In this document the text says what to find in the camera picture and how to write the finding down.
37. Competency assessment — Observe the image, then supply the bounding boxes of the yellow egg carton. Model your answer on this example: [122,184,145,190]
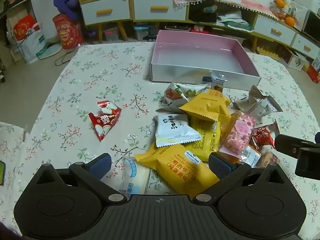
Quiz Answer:
[256,45,282,61]

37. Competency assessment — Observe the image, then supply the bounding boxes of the pink cardboard box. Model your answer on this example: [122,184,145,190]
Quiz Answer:
[151,30,261,90]

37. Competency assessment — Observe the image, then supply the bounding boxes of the black set-top box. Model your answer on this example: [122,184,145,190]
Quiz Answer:
[188,11,218,23]

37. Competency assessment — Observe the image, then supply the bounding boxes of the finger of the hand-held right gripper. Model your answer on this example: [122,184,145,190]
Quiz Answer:
[274,134,320,158]
[295,147,320,178]

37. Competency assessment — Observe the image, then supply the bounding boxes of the small blue-white packet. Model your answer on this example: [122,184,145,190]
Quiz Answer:
[209,71,229,92]

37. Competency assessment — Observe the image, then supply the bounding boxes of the clear biscuit packet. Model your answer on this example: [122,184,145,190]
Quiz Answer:
[256,150,280,168]

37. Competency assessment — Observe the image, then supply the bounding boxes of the white-red shopping bag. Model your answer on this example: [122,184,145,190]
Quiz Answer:
[6,14,48,64]

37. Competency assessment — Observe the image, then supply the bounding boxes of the tall wooden shelf cabinet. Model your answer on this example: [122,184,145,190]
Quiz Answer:
[76,0,132,43]

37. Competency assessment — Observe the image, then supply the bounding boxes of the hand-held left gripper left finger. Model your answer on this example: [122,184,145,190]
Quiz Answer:
[32,153,128,204]

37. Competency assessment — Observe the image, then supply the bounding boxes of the red gift box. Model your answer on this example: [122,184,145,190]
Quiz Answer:
[304,64,320,84]

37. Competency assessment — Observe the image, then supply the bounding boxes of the white printed storage cube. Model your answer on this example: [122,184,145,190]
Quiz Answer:
[282,47,308,71]

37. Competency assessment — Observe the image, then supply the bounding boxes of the yellow packet orange label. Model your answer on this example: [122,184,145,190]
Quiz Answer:
[184,117,222,156]

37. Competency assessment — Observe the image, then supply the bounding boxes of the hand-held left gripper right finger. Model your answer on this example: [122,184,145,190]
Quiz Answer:
[192,152,288,204]

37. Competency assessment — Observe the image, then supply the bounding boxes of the pink clear snack packet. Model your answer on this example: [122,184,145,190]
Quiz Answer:
[219,112,257,157]

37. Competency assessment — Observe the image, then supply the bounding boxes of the yellow snack packet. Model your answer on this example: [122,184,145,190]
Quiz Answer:
[135,143,220,196]
[178,89,232,123]

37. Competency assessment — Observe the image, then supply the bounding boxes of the white drawer yellow handle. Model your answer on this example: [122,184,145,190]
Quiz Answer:
[291,34,320,59]
[132,0,188,22]
[254,15,298,47]
[80,0,130,25]

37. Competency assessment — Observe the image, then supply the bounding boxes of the white nut-print packet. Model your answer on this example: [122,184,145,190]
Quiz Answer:
[156,82,209,113]

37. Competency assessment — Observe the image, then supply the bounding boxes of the pile of papers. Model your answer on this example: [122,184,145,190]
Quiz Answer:
[216,11,255,32]

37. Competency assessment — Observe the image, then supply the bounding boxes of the white packet black print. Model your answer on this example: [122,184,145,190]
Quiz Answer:
[153,114,202,148]

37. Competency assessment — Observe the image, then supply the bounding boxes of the black microwave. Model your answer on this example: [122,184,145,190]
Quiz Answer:
[302,10,320,43]

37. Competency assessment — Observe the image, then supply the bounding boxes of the red printed bag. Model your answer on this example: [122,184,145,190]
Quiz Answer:
[52,14,84,50]

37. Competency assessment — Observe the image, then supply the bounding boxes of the round floor scale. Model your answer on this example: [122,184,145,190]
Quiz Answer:
[39,44,63,60]

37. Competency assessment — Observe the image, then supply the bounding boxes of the low wooden TV cabinet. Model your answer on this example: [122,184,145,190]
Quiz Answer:
[131,0,320,60]

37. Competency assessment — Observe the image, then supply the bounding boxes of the white bread packet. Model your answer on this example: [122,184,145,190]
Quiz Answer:
[119,157,151,196]

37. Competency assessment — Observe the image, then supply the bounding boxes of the red-white snack packet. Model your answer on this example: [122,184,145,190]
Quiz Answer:
[88,100,122,142]
[249,120,280,152]

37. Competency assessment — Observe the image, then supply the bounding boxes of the clear storage bin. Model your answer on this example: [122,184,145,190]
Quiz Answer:
[134,25,150,40]
[104,27,119,42]

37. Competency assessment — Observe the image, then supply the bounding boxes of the purple plush toy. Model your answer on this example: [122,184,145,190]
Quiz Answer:
[53,0,81,20]

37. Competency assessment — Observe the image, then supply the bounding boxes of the grey-white packet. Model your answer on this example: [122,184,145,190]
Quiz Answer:
[233,85,283,119]

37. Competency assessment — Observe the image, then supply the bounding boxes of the metal storage rack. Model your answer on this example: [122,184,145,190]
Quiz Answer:
[0,0,32,30]

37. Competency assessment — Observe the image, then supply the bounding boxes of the orange snack packet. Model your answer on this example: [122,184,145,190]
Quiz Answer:
[235,144,262,168]
[219,114,238,143]

